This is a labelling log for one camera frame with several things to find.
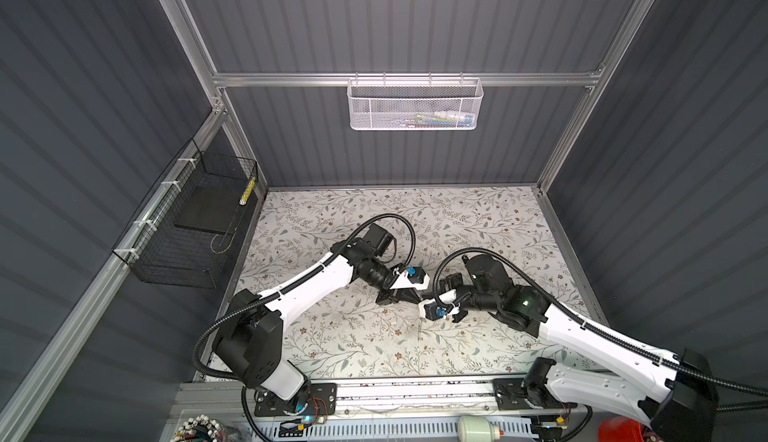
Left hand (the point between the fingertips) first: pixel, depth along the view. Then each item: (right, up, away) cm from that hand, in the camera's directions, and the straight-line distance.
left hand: (417, 296), depth 76 cm
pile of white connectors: (-43, -20, -20) cm, 52 cm away
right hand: (+3, +3, -2) cm, 4 cm away
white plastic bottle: (+11, -25, -13) cm, 30 cm away
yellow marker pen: (-47, +27, +5) cm, 54 cm away
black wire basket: (-58, +16, -4) cm, 60 cm away
